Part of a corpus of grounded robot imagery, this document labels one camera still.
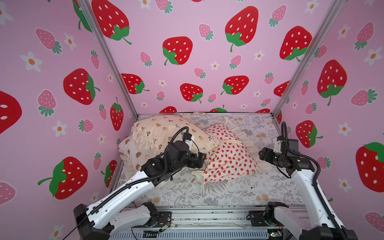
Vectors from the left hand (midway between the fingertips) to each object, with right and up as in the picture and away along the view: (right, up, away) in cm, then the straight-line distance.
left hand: (200, 153), depth 70 cm
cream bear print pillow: (-26, +8, +13) cm, 31 cm away
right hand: (+35, -2, +10) cm, 37 cm away
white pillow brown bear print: (-39, -5, +18) cm, 44 cm away
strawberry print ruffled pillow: (+18, -4, +19) cm, 26 cm away
